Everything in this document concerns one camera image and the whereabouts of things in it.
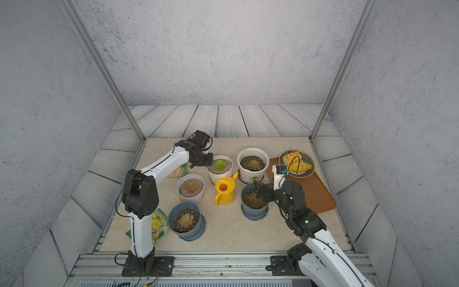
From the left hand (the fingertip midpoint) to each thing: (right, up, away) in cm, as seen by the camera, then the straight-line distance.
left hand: (213, 162), depth 94 cm
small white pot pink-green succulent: (-10, -11, -10) cm, 18 cm away
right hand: (+24, -6, -21) cm, 32 cm away
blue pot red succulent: (+19, -19, -14) cm, 31 cm away
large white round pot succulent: (+21, 0, -1) cm, 21 cm away
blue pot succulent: (-10, -24, -17) cm, 31 cm away
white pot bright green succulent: (+5, -2, -3) cm, 6 cm away
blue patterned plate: (+53, +3, +13) cm, 55 cm away
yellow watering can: (+7, -11, -10) cm, 17 cm away
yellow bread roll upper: (+42, +2, +10) cm, 43 cm away
